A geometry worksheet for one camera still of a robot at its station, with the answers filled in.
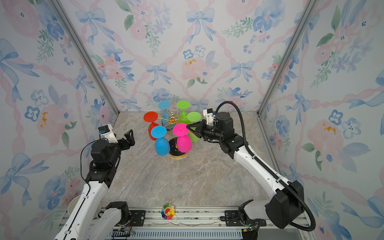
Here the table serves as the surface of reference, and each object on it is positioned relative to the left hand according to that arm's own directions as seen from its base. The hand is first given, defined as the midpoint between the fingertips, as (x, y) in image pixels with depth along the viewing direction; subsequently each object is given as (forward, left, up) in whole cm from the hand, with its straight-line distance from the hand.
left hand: (123, 131), depth 75 cm
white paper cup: (-30, +21, -17) cm, 40 cm away
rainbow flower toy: (-31, -23, -26) cm, 46 cm away
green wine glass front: (+8, -35, +3) cm, 36 cm away
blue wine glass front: (-3, -19, -7) cm, 20 cm away
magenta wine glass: (-3, -30, -5) cm, 31 cm away
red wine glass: (+8, -13, +2) cm, 15 cm away
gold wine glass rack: (+2, -23, -26) cm, 35 cm away
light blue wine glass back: (+17, -19, +2) cm, 26 cm away
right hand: (-1, -31, +6) cm, 32 cm away
